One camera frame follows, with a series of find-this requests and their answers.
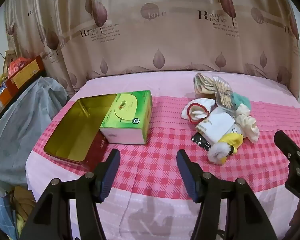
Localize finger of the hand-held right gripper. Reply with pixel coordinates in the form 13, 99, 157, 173
274, 129, 300, 164

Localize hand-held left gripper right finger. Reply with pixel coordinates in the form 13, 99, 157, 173
176, 149, 282, 240

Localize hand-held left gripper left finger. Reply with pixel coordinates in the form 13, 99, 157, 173
20, 149, 122, 240

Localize white fluffy pompom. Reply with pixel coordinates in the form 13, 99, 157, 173
207, 144, 234, 165

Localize cream scrunchie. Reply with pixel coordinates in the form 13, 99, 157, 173
236, 104, 260, 144

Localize gold tin box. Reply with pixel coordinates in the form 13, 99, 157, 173
43, 94, 118, 172

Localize white socks with label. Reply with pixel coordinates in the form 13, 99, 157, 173
196, 106, 238, 145

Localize teal fluffy cloth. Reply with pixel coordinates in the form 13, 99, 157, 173
234, 92, 251, 110

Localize green tissue box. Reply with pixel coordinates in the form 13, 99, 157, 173
99, 90, 153, 145

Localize yellow soft cloth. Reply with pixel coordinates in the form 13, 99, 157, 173
220, 134, 244, 153

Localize black packet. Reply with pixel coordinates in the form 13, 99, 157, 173
191, 132, 212, 152

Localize pink checked bed sheet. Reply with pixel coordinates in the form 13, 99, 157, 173
25, 70, 300, 240

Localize white sock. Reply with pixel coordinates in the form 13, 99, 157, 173
182, 99, 212, 121

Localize brown crumpled cloth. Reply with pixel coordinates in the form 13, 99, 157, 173
10, 186, 37, 230

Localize grey plastic cover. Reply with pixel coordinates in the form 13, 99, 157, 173
0, 76, 70, 198

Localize blue checked cloth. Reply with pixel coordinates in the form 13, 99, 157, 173
0, 192, 18, 240

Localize red and yellow cardboard box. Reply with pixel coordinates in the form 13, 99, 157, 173
6, 56, 47, 97

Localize beige leaf print curtain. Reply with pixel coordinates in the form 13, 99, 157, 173
4, 0, 300, 98

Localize orange plastic bag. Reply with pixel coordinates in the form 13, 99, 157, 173
9, 57, 32, 73

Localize red hair tie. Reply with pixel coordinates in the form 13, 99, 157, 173
186, 102, 210, 124

